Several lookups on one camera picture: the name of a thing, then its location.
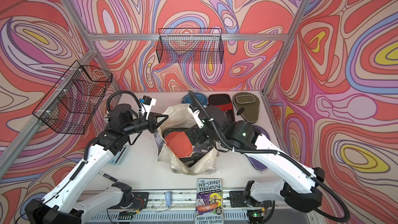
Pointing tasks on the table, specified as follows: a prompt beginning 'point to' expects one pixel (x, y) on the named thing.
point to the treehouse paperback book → (209, 201)
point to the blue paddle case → (201, 97)
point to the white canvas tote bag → (179, 116)
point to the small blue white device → (168, 198)
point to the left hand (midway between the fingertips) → (168, 117)
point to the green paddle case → (250, 103)
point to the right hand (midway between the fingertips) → (196, 131)
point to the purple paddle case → (257, 164)
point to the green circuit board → (126, 215)
